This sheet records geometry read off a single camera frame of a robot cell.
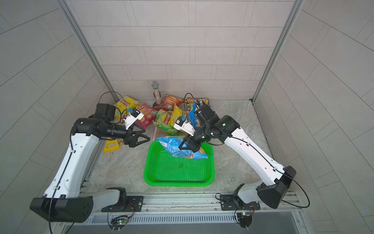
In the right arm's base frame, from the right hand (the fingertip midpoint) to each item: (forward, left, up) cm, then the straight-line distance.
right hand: (181, 147), depth 61 cm
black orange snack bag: (+46, -10, -20) cm, 51 cm away
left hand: (+9, +16, 0) cm, 18 cm away
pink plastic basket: (+23, +17, -21) cm, 36 cm away
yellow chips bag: (+30, +4, -12) cm, 33 cm away
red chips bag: (+43, +11, -17) cm, 48 cm away
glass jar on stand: (+44, +18, -8) cm, 48 cm away
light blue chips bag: (+2, +4, 0) cm, 4 cm away
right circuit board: (-24, -27, -29) cm, 47 cm away
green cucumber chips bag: (+26, +14, -13) cm, 33 cm away
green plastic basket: (+2, +14, -27) cm, 30 cm away
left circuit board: (-22, +31, -25) cm, 45 cm away
